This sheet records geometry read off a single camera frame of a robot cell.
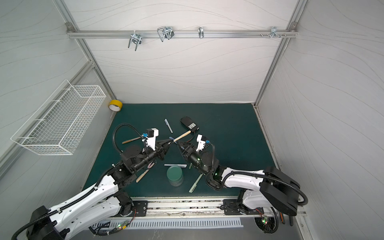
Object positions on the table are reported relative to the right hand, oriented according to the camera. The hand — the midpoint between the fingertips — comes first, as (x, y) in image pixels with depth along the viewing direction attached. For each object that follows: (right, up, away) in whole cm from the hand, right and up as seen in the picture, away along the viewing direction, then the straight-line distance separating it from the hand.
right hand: (179, 140), depth 70 cm
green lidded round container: (-3, -19, +5) cm, 20 cm away
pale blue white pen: (-1, -18, +17) cm, 25 cm away
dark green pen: (+5, -18, +18) cm, 26 cm away
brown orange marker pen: (-34, -4, +26) cm, 43 cm away
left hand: (-2, +1, +1) cm, 3 cm away
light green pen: (+6, -28, +10) cm, 30 cm away
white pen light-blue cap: (-13, +6, +38) cm, 41 cm away
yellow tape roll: (-57, +20, +47) cm, 76 cm away
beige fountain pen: (+1, +1, +4) cm, 4 cm away
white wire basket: (-56, +6, -3) cm, 56 cm away
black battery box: (+4, +6, +35) cm, 36 cm away
